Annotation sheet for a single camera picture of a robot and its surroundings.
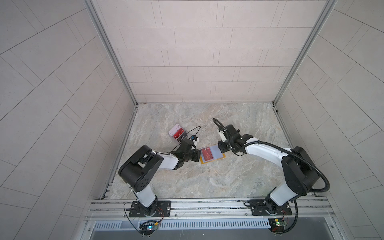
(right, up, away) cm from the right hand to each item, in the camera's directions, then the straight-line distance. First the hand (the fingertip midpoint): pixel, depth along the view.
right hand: (218, 146), depth 89 cm
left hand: (-8, -4, +2) cm, 10 cm away
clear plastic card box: (-23, +5, +4) cm, 24 cm away
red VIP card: (-7, -5, -1) cm, 9 cm away
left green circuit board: (-34, -31, -24) cm, 52 cm away
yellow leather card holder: (-1, -4, -1) cm, 5 cm away
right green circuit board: (+24, -32, -21) cm, 45 cm away
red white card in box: (-26, +9, +5) cm, 28 cm away
